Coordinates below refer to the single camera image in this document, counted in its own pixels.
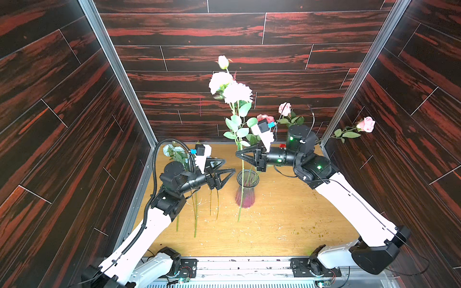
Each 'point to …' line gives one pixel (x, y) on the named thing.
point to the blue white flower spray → (195, 212)
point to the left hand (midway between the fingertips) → (229, 168)
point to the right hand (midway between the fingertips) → (239, 149)
